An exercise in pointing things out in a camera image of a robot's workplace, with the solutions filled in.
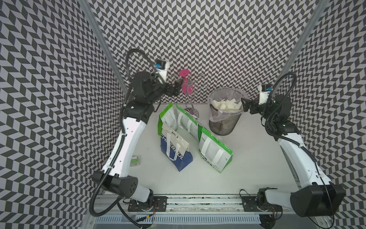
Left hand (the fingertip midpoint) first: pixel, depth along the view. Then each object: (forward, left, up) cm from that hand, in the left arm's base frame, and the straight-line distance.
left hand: (175, 77), depth 64 cm
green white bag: (-2, +6, -27) cm, 28 cm away
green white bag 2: (-23, -19, -29) cm, 41 cm away
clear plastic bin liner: (-1, -22, -25) cm, 33 cm away
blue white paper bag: (-21, +1, -31) cm, 37 cm away
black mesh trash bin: (-2, -30, -37) cm, 47 cm away
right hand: (0, -38, -14) cm, 41 cm away
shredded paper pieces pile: (+10, -34, -29) cm, 46 cm away
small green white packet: (-22, +26, -42) cm, 54 cm away
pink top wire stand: (+12, -5, -16) cm, 21 cm away
